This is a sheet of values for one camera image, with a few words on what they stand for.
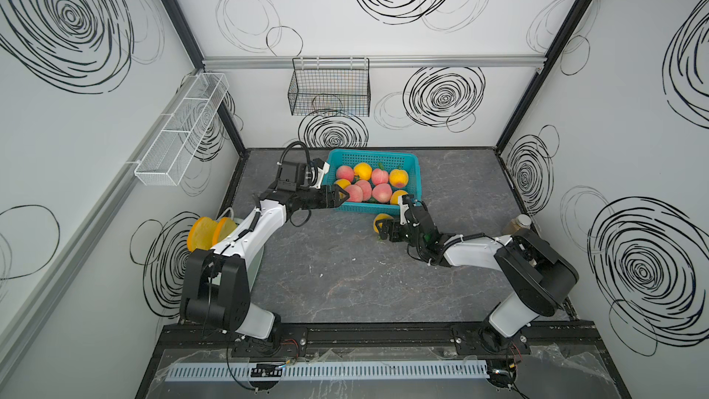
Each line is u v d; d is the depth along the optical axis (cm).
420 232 70
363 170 105
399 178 103
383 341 75
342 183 101
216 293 43
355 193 95
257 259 87
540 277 46
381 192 99
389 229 81
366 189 99
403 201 80
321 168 78
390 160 108
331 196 75
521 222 86
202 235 69
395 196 99
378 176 102
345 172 105
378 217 93
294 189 67
